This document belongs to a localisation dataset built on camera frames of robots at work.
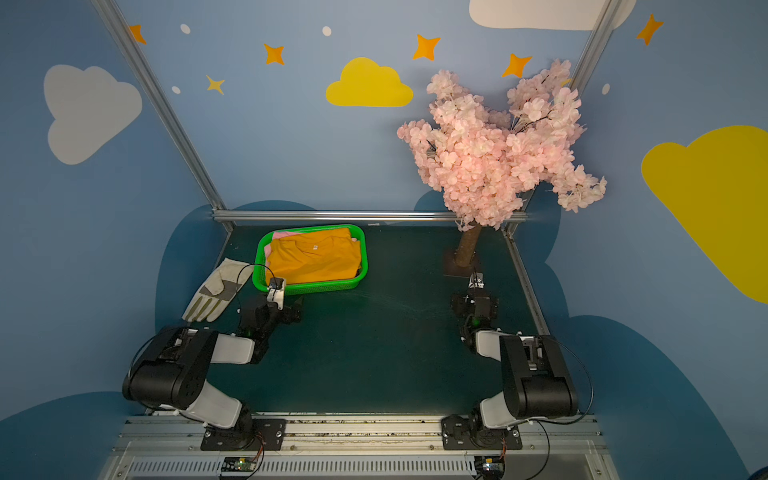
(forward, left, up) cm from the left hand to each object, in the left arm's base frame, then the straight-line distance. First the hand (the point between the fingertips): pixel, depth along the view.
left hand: (287, 291), depth 95 cm
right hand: (+2, -62, 0) cm, 62 cm away
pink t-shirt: (+22, +8, +3) cm, 23 cm away
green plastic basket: (+17, -23, +3) cm, 29 cm away
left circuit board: (-45, +3, -7) cm, 46 cm away
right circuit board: (-44, -59, -8) cm, 74 cm away
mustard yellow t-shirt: (+15, -6, 0) cm, 16 cm away
